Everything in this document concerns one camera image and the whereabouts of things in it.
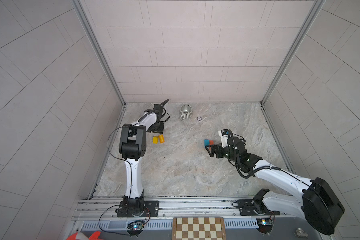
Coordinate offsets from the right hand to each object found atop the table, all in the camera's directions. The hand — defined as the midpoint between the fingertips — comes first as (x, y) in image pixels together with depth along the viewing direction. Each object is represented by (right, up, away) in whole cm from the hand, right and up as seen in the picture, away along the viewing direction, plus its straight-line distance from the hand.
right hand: (210, 147), depth 82 cm
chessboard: (-8, -32, -18) cm, 37 cm away
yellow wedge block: (-33, +2, +12) cm, 36 cm away
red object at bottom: (-56, -31, -23) cm, 68 cm away
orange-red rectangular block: (+2, +1, +9) cm, 9 cm away
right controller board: (+23, -33, -14) cm, 42 cm away
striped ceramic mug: (-14, +20, +20) cm, 32 cm away
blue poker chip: (-4, +15, +26) cm, 30 cm away
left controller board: (-36, -32, -17) cm, 51 cm away
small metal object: (+36, -33, -18) cm, 52 cm away
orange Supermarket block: (-29, +2, +13) cm, 32 cm away
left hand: (-33, +9, +20) cm, 40 cm away
